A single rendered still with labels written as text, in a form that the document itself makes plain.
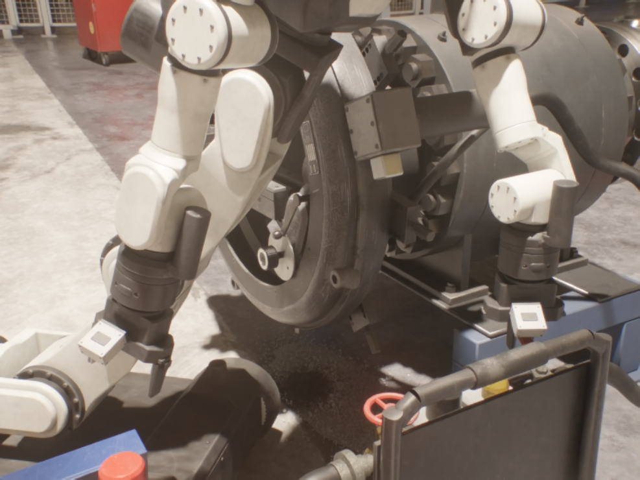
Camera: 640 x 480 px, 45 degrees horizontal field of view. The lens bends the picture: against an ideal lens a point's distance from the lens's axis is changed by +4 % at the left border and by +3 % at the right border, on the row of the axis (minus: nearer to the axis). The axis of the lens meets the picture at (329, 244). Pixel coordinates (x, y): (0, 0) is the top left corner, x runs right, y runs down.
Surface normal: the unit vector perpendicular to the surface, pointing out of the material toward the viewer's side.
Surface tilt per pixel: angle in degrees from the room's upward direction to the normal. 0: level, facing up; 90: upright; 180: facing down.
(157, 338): 105
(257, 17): 61
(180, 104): 100
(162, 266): 55
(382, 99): 67
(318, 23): 127
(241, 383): 45
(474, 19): 81
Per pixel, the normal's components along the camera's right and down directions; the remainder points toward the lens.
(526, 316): 0.03, -0.62
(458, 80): 0.41, -0.33
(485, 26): -0.66, 0.13
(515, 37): 0.58, 0.72
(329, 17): 0.13, 0.85
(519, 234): -0.42, -0.44
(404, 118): 0.48, -0.06
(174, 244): 0.86, 0.41
